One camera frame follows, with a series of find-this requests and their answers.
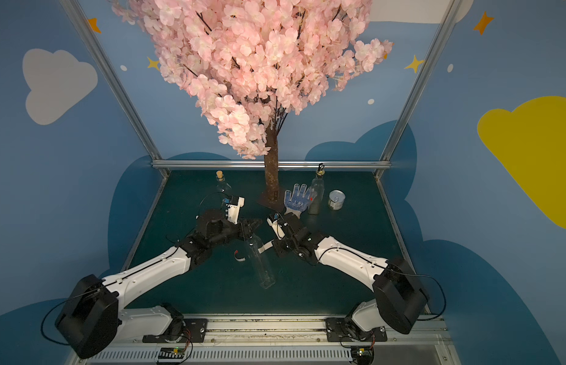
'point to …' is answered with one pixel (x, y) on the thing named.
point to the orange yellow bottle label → (265, 246)
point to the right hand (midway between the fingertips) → (279, 237)
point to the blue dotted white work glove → (300, 201)
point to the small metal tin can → (335, 199)
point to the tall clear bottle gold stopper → (317, 192)
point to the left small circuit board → (172, 353)
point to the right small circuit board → (360, 351)
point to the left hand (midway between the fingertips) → (261, 218)
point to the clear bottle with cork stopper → (221, 185)
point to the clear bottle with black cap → (261, 261)
